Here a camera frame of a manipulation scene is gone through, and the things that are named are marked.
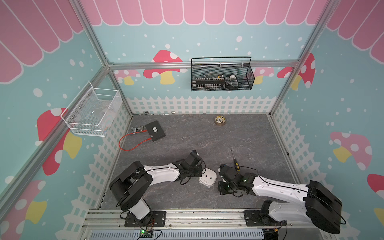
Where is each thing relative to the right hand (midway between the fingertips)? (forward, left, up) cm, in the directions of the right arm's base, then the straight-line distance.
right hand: (217, 189), depth 82 cm
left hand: (+10, +9, -1) cm, 13 cm away
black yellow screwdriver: (+14, -13, -1) cm, 20 cm away
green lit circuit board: (-20, +38, -4) cm, 43 cm away
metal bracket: (+43, +57, +1) cm, 71 cm away
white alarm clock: (+6, +5, +1) cm, 8 cm away
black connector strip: (+52, +3, +33) cm, 61 cm away
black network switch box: (+42, +42, +1) cm, 59 cm away
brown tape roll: (+52, -7, -1) cm, 52 cm away
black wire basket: (+60, -5, +34) cm, 70 cm away
